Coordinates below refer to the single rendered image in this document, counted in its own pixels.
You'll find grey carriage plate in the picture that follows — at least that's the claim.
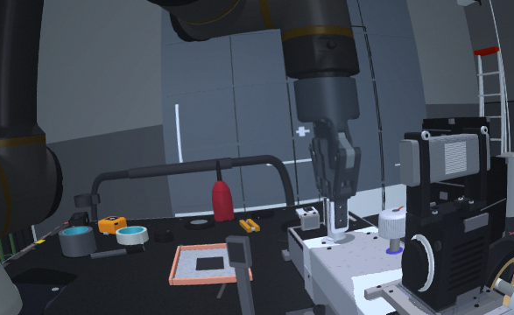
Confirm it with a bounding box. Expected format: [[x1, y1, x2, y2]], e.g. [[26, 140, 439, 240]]
[[363, 279, 510, 315]]

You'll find orange clip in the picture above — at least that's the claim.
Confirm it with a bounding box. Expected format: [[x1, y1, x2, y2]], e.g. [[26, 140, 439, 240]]
[[238, 217, 262, 235]]

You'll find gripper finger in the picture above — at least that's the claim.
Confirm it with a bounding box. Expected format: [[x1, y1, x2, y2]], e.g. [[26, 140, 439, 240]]
[[331, 130, 363, 242], [307, 120, 341, 241]]

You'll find black wheel with gold spokes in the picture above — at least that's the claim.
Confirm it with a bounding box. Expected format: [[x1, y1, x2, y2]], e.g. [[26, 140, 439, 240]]
[[485, 237, 514, 308]]

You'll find black round cap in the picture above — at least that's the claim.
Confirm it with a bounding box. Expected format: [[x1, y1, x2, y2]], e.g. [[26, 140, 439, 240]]
[[152, 227, 176, 244]]

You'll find white ladder with red top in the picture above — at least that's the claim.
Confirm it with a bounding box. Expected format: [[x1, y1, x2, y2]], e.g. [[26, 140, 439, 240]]
[[472, 45, 510, 155]]

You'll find green frame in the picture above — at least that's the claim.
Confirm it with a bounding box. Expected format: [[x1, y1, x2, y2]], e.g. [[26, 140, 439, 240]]
[[0, 226, 38, 264]]

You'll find black square plate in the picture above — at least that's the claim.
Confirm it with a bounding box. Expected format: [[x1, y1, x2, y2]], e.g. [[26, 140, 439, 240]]
[[194, 255, 226, 272]]

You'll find black marker pen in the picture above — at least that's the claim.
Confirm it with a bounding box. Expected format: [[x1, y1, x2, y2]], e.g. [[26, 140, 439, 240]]
[[89, 244, 146, 261]]

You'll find red hanging bulb blower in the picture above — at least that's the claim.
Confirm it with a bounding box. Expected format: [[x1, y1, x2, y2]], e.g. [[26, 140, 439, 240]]
[[211, 159, 236, 223]]

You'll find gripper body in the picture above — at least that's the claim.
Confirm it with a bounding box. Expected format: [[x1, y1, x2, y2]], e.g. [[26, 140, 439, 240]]
[[292, 76, 362, 135]]

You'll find orange tray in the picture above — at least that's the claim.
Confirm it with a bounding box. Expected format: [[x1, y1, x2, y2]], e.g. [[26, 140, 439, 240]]
[[168, 242, 255, 287]]

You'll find small grey cube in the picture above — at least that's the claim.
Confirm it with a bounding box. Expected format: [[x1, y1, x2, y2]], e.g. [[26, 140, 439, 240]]
[[295, 206, 321, 232]]

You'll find grey paddle lever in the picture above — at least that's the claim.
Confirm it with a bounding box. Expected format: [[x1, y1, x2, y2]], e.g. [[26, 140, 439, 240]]
[[224, 234, 258, 315]]

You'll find orange tape measure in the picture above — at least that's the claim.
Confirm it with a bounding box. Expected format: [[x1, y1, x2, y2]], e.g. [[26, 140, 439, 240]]
[[96, 214, 129, 235]]

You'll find white knurled knob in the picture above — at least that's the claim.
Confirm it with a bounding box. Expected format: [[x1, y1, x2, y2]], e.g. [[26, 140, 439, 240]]
[[377, 206, 409, 256]]

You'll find black cart handle bar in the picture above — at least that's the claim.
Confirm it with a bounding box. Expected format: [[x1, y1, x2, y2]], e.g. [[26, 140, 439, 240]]
[[73, 154, 297, 221]]

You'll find thin black cable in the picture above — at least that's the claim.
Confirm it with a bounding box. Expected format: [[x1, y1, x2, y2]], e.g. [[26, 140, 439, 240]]
[[356, 0, 388, 212]]

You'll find black dial with white arc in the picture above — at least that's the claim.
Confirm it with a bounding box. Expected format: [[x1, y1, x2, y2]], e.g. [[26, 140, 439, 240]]
[[400, 233, 437, 294]]

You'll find black camera body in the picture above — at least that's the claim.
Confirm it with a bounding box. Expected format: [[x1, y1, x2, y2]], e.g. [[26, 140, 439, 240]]
[[398, 115, 514, 313]]

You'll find grey tape roll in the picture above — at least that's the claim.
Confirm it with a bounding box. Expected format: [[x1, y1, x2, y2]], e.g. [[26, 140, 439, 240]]
[[58, 225, 98, 259]]

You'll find grey ribbed panel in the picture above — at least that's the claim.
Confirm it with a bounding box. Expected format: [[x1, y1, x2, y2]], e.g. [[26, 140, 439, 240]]
[[398, 132, 482, 188]]

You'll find white tape roll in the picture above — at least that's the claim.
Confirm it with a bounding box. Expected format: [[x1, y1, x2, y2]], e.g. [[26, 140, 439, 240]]
[[115, 225, 150, 247]]

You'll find grey panelled door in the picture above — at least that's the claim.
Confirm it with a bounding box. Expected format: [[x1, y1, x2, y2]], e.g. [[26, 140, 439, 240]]
[[160, 0, 429, 219]]

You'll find small black box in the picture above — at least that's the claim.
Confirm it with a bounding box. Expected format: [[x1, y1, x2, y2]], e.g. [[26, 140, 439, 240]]
[[67, 211, 91, 228]]

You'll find white slider body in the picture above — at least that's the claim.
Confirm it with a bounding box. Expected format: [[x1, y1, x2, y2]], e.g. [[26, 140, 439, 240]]
[[287, 213, 416, 315]]

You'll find black flat ring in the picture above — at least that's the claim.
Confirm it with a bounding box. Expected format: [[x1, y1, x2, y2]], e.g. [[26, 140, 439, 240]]
[[183, 216, 216, 231]]

